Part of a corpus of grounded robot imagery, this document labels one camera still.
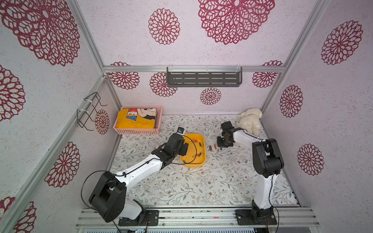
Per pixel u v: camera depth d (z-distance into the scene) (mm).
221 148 997
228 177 876
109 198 416
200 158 945
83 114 729
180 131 728
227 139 801
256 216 657
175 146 627
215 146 1008
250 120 1042
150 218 734
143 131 1056
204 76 1001
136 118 1097
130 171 475
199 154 972
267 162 540
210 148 1001
